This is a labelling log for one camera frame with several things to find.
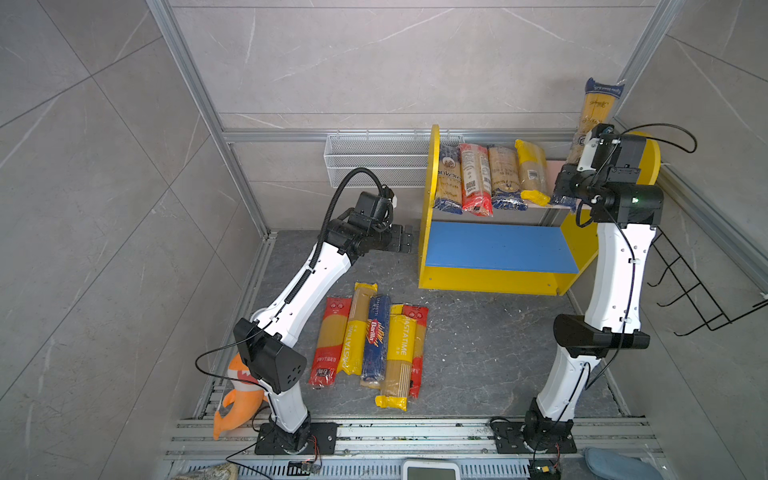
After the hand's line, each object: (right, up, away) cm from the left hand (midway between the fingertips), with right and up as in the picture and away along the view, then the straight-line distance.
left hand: (399, 228), depth 77 cm
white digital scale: (+7, -56, -11) cm, 57 cm away
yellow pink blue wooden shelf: (+47, -5, +18) cm, 50 cm away
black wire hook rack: (+63, -18, -16) cm, 68 cm away
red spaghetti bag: (-21, -34, +11) cm, 42 cm away
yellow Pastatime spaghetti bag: (-1, -41, 0) cm, 41 cm away
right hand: (+40, +13, -8) cm, 43 cm away
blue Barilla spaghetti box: (-6, -31, +7) cm, 32 cm away
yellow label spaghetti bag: (-14, -36, +9) cm, 40 cm away
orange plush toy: (-41, -45, -1) cm, 60 cm away
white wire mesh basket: (+1, +25, +24) cm, 35 cm away
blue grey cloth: (+49, -56, -8) cm, 75 cm away
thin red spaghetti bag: (+7, -26, +16) cm, 32 cm away
